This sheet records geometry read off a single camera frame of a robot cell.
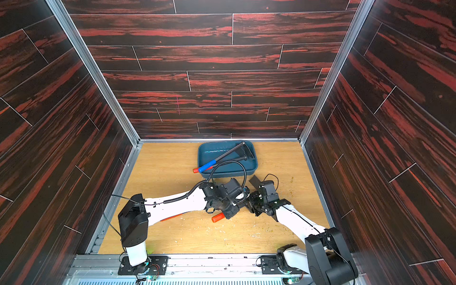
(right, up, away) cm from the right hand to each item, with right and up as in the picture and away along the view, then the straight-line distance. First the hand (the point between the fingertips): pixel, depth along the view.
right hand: (245, 198), depth 88 cm
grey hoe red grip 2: (+6, +8, +5) cm, 11 cm away
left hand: (-5, -4, -8) cm, 10 cm away
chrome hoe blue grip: (-22, +15, +5) cm, 28 cm away
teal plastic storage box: (-21, +25, +26) cm, 41 cm away
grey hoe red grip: (0, +26, +20) cm, 32 cm away
